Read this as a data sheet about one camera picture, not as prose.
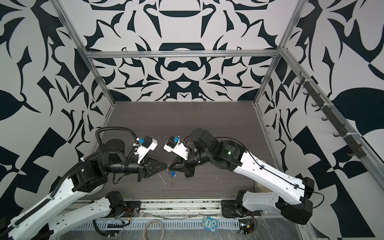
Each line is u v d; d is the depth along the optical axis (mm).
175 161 554
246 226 711
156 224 712
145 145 508
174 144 503
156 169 559
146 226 699
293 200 387
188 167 517
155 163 547
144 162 510
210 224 697
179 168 573
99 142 451
